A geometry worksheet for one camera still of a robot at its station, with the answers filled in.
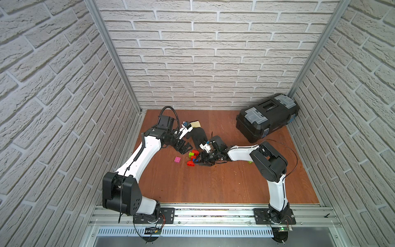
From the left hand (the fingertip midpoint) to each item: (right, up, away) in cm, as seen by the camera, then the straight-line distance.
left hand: (187, 140), depth 82 cm
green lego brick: (+1, -10, +10) cm, 14 cm away
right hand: (+6, -14, +8) cm, 17 cm away
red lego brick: (+3, -11, +9) cm, 15 cm away
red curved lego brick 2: (+1, -15, +8) cm, 17 cm away
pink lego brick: (-7, -13, +9) cm, 17 cm away
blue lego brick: (+3, -12, +6) cm, 14 cm away
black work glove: (+5, +1, +22) cm, 22 cm away
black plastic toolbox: (+41, +11, +8) cm, 43 cm away
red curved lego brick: (+4, -9, +12) cm, 16 cm away
